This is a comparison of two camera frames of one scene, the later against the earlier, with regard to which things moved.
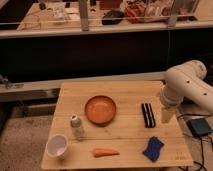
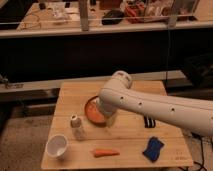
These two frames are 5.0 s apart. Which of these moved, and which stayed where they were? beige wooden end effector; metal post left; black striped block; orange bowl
Moved: beige wooden end effector
Stayed: orange bowl; metal post left; black striped block
